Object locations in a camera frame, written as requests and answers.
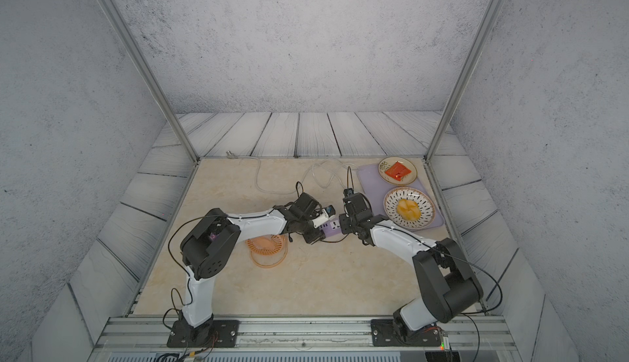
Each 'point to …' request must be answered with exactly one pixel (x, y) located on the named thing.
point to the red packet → (398, 170)
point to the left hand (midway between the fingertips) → (324, 231)
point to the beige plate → (388, 163)
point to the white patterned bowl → (423, 201)
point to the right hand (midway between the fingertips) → (348, 217)
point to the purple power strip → (332, 228)
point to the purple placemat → (376, 189)
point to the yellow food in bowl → (409, 210)
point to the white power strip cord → (312, 174)
